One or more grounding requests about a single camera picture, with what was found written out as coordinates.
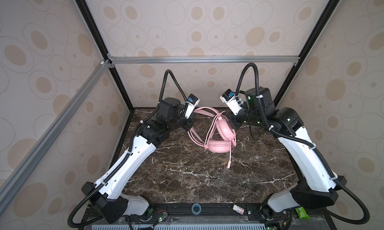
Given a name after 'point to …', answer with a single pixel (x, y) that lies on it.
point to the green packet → (302, 213)
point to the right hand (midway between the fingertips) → (226, 111)
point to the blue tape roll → (194, 205)
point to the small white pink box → (238, 209)
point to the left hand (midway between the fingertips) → (198, 111)
